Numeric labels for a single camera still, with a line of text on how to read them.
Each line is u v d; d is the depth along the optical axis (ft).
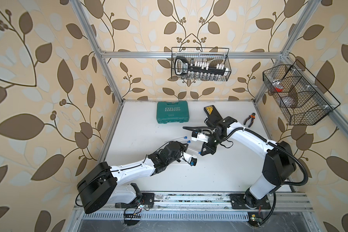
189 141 3.16
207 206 2.42
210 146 2.33
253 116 3.56
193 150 2.60
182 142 2.87
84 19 2.52
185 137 3.16
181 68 2.79
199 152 2.54
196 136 2.41
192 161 2.28
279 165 1.45
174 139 3.21
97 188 1.38
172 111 3.55
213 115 3.59
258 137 1.66
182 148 2.37
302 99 2.41
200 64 2.70
